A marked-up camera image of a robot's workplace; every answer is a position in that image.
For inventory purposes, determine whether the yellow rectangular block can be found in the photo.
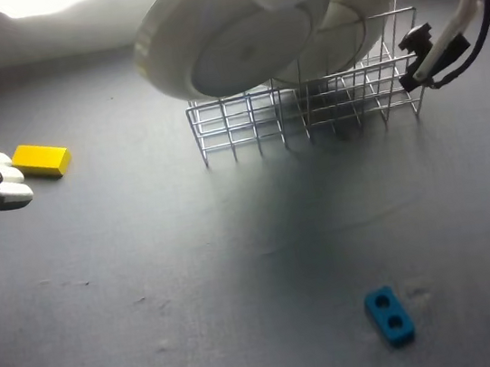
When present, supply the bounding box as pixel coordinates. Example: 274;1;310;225
9;138;75;184

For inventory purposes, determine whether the blue block with two holes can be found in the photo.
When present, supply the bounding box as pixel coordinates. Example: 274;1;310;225
363;282;419;352

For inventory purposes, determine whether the silver wire rack shelf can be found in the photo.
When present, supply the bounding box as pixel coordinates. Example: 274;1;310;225
157;0;435;171

